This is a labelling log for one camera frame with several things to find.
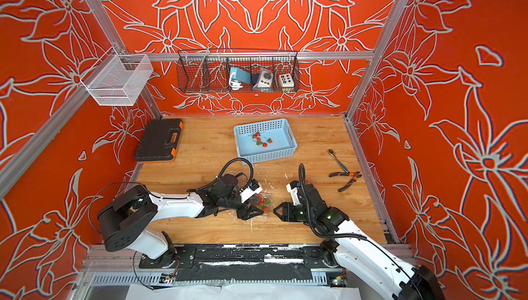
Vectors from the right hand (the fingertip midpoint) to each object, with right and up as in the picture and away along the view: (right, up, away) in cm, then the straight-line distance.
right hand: (275, 213), depth 77 cm
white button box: (+7, +56, +18) cm, 59 cm away
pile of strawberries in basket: (-7, +27, +30) cm, 40 cm away
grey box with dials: (-4, +56, +14) cm, 58 cm away
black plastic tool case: (-56, +27, +23) cm, 66 cm away
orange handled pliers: (+38, +11, +15) cm, 42 cm away
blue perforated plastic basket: (-3, +27, +30) cm, 40 cm away
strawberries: (-4, +1, +8) cm, 9 cm away
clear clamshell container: (-4, +4, +11) cm, 12 cm away
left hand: (-5, +2, +3) cm, 6 cm away
